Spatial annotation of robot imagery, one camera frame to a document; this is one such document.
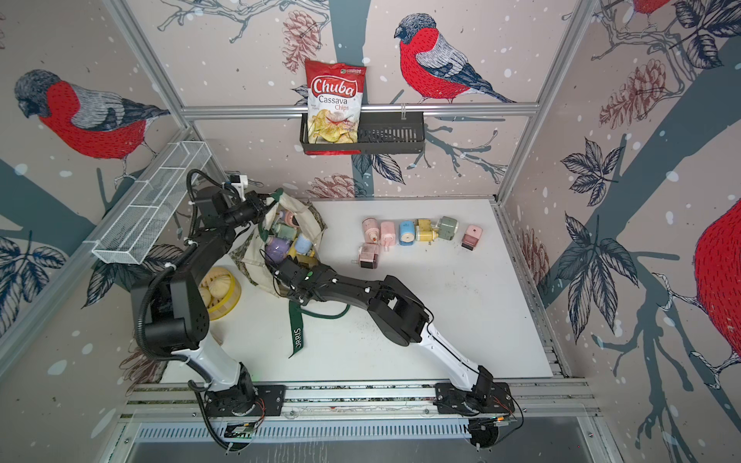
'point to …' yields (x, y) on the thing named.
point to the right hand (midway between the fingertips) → (302, 283)
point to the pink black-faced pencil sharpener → (369, 256)
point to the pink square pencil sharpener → (471, 236)
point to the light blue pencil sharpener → (302, 244)
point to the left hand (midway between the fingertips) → (284, 190)
